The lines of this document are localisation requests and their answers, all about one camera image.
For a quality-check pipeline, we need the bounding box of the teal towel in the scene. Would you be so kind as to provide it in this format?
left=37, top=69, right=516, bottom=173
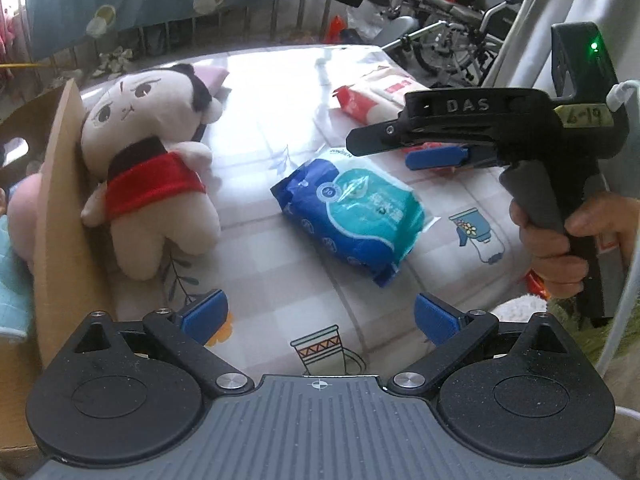
left=0, top=216, right=35, bottom=341

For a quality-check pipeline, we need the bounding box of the pink round plush doll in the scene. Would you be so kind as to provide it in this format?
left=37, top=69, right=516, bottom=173
left=6, top=172, right=41, bottom=273

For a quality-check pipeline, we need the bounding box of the person's right hand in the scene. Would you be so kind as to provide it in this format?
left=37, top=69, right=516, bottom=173
left=508, top=190, right=640, bottom=300

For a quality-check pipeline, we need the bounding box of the white fluffy cushion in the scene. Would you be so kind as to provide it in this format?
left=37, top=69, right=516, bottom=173
left=490, top=295, right=548, bottom=323

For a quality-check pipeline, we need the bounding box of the red white wet wipes pack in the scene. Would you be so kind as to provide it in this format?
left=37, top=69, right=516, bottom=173
left=333, top=66, right=427, bottom=126

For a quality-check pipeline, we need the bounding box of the blue wet wipes pack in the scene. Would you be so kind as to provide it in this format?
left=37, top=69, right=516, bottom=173
left=271, top=148, right=438, bottom=287

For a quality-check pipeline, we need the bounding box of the wheelchair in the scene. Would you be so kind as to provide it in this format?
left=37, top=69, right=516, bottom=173
left=326, top=0, right=524, bottom=87

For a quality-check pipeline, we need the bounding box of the brown cardboard box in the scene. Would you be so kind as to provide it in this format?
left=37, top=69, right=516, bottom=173
left=1, top=81, right=114, bottom=477

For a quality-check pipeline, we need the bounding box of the white doll red shirt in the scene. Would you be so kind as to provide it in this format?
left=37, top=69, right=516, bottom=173
left=79, top=63, right=228, bottom=281

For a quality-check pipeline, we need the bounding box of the white cable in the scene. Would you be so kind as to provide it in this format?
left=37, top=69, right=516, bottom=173
left=596, top=79, right=640, bottom=376

